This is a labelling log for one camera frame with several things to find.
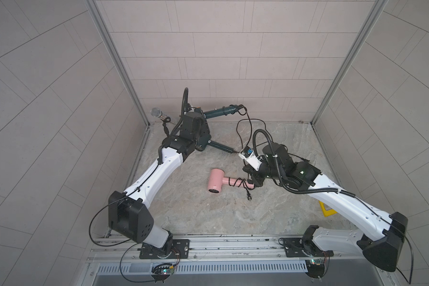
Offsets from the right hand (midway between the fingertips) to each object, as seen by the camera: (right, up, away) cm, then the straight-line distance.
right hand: (244, 168), depth 72 cm
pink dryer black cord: (+4, -16, +13) cm, 20 cm away
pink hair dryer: (-12, -8, +14) cm, 20 cm away
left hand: (-18, +20, +9) cm, 28 cm away
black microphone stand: (-40, +25, +11) cm, 48 cm away
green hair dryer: (-20, +11, +30) cm, 38 cm away
